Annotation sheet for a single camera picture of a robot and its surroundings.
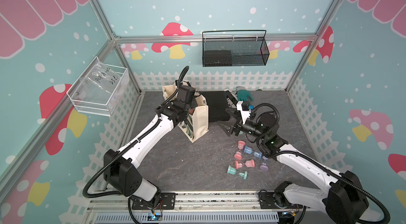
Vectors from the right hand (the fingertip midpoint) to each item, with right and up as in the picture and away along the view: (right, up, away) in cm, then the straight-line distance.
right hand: (222, 116), depth 69 cm
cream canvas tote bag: (-13, -5, +18) cm, 22 cm away
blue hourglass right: (+16, -20, +18) cm, 31 cm away
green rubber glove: (+19, +13, +47) cm, 52 cm away
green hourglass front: (+6, -29, +12) cm, 32 cm away
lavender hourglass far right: (+23, -27, +13) cm, 38 cm away
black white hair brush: (+11, +10, +44) cm, 46 cm away
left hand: (-16, +8, +11) cm, 21 cm away
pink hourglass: (+16, -26, +14) cm, 34 cm away
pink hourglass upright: (+10, -22, +16) cm, 29 cm away
